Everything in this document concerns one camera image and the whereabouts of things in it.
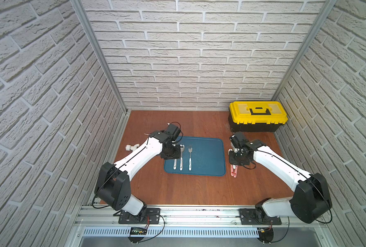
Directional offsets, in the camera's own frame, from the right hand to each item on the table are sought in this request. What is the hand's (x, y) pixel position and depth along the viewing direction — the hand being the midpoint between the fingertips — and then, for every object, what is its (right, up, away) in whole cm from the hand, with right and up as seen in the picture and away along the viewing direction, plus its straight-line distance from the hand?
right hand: (234, 160), depth 84 cm
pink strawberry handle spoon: (0, -7, +4) cm, 8 cm away
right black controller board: (+10, -31, -15) cm, 36 cm away
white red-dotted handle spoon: (-30, +5, +12) cm, 33 cm away
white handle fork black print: (-25, -2, +7) cm, 26 cm away
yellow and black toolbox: (+17, +25, +11) cm, 32 cm away
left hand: (-34, +5, 0) cm, 35 cm away
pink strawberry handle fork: (+2, -7, +4) cm, 8 cm away
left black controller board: (-51, -31, -12) cm, 61 cm away
